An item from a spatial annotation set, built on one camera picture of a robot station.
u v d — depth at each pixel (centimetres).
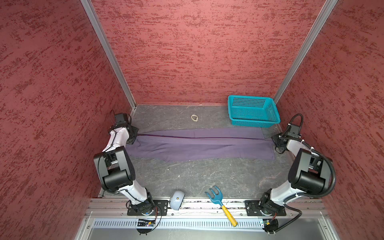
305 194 48
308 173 46
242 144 95
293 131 74
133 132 83
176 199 69
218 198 76
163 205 75
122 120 71
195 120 110
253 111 117
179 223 71
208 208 76
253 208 74
